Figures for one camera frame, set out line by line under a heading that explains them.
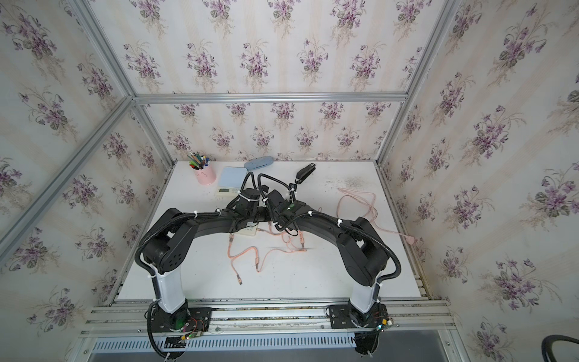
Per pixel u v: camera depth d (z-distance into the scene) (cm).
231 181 112
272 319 75
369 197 105
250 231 93
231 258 87
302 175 111
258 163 118
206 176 106
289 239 87
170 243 50
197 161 105
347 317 73
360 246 49
